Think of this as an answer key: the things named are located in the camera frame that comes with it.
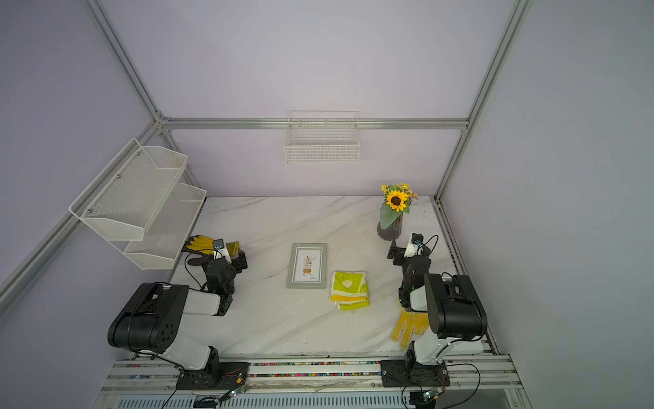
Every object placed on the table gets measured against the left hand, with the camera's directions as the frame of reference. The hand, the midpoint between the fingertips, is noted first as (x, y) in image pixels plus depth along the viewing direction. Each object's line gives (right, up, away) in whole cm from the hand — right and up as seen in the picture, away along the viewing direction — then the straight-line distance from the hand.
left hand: (226, 254), depth 93 cm
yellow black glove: (-14, +3, +8) cm, 17 cm away
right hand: (+68, +4, 0) cm, 68 cm away
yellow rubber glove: (+67, -21, -10) cm, 71 cm away
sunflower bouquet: (+63, +21, -7) cm, 67 cm away
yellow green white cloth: (+46, -12, -5) cm, 48 cm away
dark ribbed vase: (+65, +8, +11) cm, 66 cm away
